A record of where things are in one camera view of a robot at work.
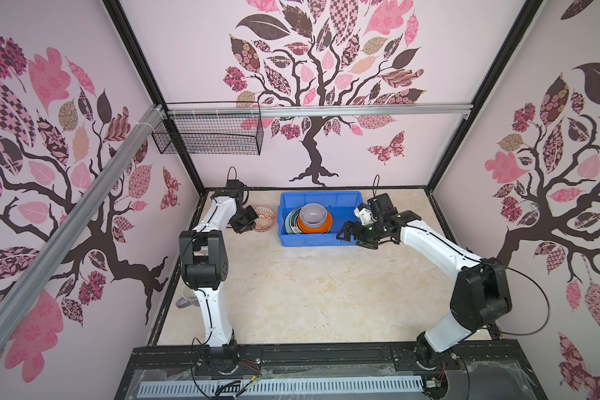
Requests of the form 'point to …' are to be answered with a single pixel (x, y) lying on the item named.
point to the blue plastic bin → (341, 204)
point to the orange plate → (325, 228)
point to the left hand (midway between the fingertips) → (254, 226)
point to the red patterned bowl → (266, 220)
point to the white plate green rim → (291, 222)
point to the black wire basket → (211, 127)
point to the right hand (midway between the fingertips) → (346, 236)
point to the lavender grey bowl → (313, 215)
